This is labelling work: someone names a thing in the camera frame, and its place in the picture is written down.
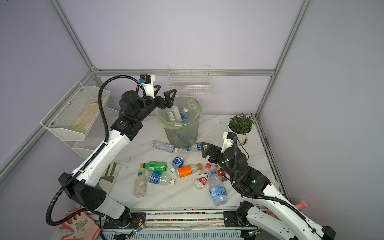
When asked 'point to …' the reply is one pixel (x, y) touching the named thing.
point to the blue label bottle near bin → (196, 147)
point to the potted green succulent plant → (241, 125)
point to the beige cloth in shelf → (82, 123)
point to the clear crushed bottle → (165, 146)
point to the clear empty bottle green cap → (140, 187)
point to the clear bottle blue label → (160, 178)
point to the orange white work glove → (84, 227)
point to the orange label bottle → (187, 170)
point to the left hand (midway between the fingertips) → (167, 87)
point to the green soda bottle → (155, 166)
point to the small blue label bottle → (177, 163)
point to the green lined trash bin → (181, 123)
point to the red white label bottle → (202, 181)
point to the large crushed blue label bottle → (218, 192)
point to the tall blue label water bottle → (182, 138)
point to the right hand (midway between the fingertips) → (205, 145)
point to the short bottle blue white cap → (184, 114)
